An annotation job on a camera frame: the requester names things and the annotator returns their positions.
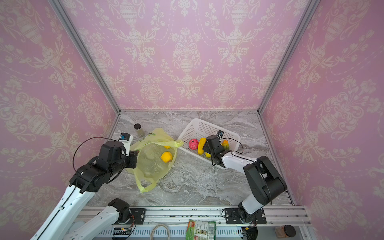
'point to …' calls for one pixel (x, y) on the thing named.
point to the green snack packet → (201, 230)
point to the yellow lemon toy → (167, 147)
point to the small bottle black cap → (137, 126)
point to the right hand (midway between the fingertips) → (209, 143)
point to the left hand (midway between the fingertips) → (137, 153)
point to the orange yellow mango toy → (166, 156)
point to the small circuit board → (122, 231)
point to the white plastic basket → (197, 129)
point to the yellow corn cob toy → (208, 155)
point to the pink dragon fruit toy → (193, 144)
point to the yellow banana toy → (201, 143)
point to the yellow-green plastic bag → (156, 153)
